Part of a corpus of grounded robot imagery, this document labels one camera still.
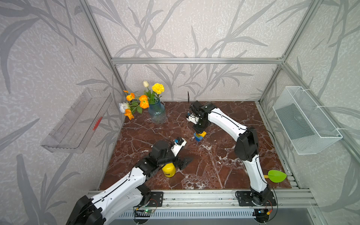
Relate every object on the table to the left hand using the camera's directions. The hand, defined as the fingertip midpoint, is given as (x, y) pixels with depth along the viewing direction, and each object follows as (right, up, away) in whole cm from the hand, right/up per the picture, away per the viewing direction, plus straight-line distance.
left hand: (187, 154), depth 76 cm
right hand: (+7, +12, +16) cm, 21 cm away
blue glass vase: (-22, +23, +23) cm, 39 cm away
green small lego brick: (+7, +7, +15) cm, 18 cm away
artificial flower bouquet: (-32, +28, +7) cm, 43 cm away
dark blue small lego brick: (+6, +5, +18) cm, 19 cm away
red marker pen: (-44, +17, -8) cm, 48 cm away
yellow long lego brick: (+10, +9, +11) cm, 17 cm away
